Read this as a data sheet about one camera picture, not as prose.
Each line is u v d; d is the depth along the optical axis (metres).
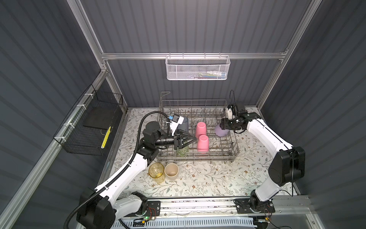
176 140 0.58
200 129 0.92
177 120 0.60
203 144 0.85
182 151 0.89
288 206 0.76
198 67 1.24
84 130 0.72
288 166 0.45
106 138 0.69
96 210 0.38
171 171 0.86
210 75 0.92
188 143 0.62
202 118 1.12
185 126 0.94
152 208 0.72
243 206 0.73
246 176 0.85
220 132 0.91
